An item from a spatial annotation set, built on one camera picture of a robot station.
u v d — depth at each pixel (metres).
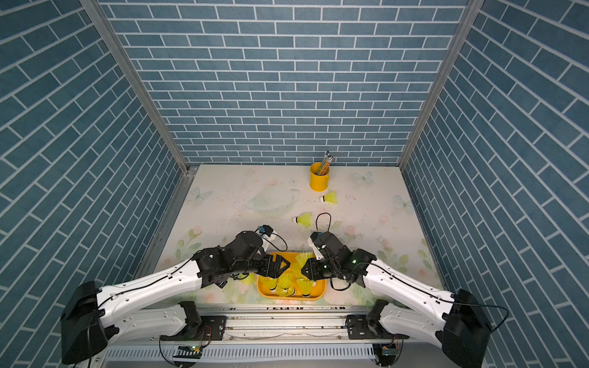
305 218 0.99
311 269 0.67
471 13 0.71
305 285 0.77
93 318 0.39
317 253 0.63
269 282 0.79
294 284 0.80
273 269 0.67
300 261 0.76
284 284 0.79
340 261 0.59
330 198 1.04
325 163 1.03
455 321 0.40
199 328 0.66
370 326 0.66
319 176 1.05
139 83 0.88
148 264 0.90
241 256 0.58
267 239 0.69
